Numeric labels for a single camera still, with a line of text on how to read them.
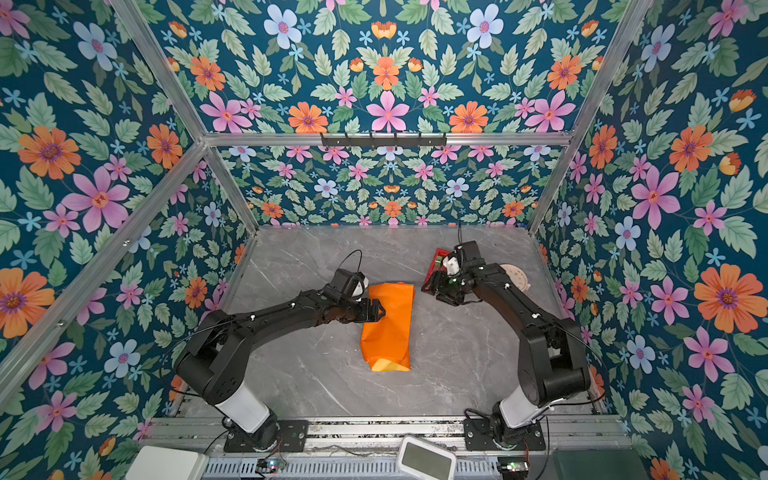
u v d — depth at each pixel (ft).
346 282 2.38
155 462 2.19
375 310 2.69
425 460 2.22
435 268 3.31
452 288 2.47
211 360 1.51
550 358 1.47
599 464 2.23
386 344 2.71
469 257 2.31
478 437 2.41
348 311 2.50
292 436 2.42
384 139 2.99
